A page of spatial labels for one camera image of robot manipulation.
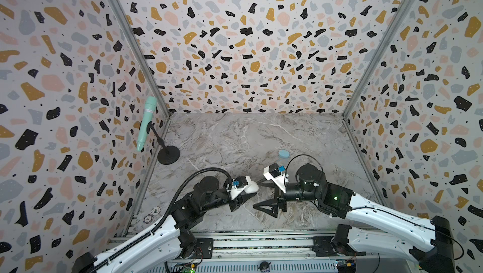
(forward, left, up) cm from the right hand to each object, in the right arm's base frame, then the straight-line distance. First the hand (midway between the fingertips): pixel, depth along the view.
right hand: (260, 195), depth 62 cm
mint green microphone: (+33, +46, +9) cm, 58 cm away
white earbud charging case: (+4, +3, -4) cm, 6 cm away
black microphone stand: (+30, +49, -23) cm, 62 cm away
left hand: (+5, +2, -5) cm, 7 cm away
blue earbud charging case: (+35, -13, -29) cm, 47 cm away
